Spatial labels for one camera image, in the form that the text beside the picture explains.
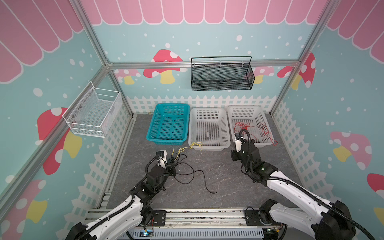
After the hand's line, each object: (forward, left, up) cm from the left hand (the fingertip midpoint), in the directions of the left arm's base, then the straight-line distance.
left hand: (174, 160), depth 82 cm
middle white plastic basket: (+34, -22, -11) cm, 42 cm away
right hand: (+7, -33, +7) cm, 34 cm away
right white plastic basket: (+43, -55, -10) cm, 71 cm away
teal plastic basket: (+35, +9, -10) cm, 38 cm away
